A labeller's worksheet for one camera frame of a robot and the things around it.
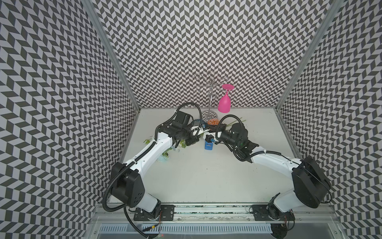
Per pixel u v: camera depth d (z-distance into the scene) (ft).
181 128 2.04
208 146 3.08
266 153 1.81
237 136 1.99
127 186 1.35
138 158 1.46
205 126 2.26
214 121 3.46
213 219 2.37
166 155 2.77
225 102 2.98
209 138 2.12
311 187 1.40
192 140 2.32
